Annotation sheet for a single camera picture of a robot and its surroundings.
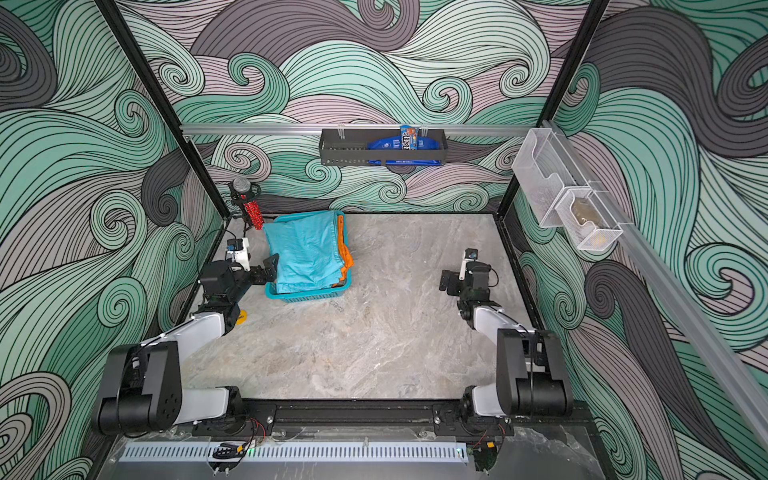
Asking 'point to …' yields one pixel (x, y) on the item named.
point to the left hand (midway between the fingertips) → (262, 251)
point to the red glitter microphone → (242, 186)
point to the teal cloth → (307, 251)
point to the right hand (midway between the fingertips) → (464, 275)
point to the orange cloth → (346, 256)
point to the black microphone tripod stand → (241, 198)
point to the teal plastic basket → (315, 295)
